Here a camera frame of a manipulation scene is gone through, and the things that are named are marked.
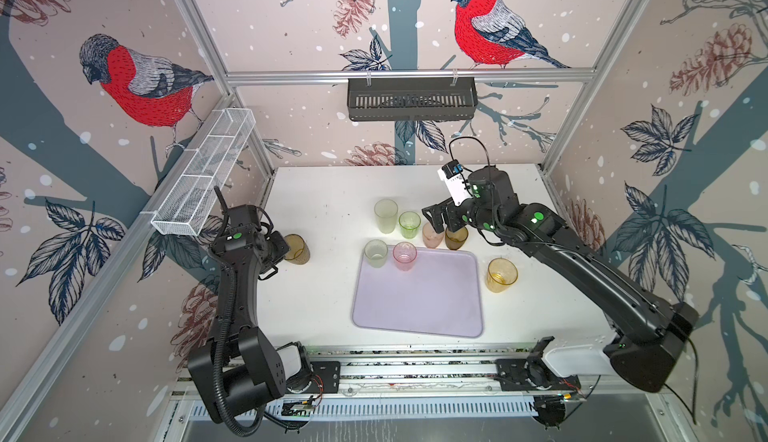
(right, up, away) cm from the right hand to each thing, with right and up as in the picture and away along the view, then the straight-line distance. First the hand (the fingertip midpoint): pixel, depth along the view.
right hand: (434, 205), depth 72 cm
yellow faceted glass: (+24, -22, +19) cm, 37 cm away
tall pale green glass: (-12, -3, +26) cm, 29 cm away
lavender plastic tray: (+4, -29, +18) cm, 34 cm away
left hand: (-41, -13, +9) cm, 44 cm away
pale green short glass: (-16, -15, +19) cm, 29 cm away
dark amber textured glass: (+11, -13, +26) cm, 31 cm away
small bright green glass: (-4, -7, +30) cm, 31 cm away
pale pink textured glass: (+2, -11, +21) cm, 24 cm away
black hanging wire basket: (-3, +36, +32) cm, 48 cm away
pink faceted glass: (-6, -17, +23) cm, 30 cm away
